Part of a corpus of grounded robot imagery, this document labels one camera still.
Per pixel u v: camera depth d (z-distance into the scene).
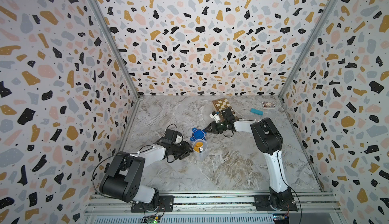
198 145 0.82
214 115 1.00
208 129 0.99
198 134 1.00
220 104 1.13
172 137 0.75
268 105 1.16
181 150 0.80
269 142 0.59
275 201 0.65
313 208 0.75
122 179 0.43
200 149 0.83
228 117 0.88
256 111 1.13
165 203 0.75
